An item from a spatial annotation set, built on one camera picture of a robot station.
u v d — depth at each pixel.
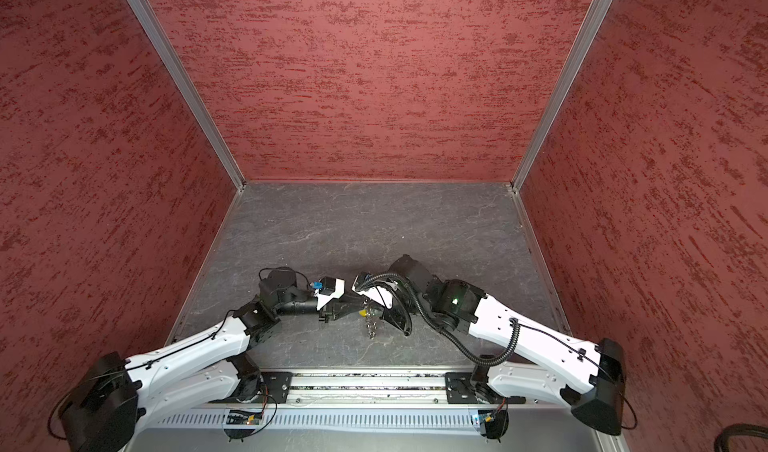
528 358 0.45
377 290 0.55
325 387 0.76
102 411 0.40
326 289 0.59
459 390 0.74
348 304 0.67
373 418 0.71
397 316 0.60
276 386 0.75
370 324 0.84
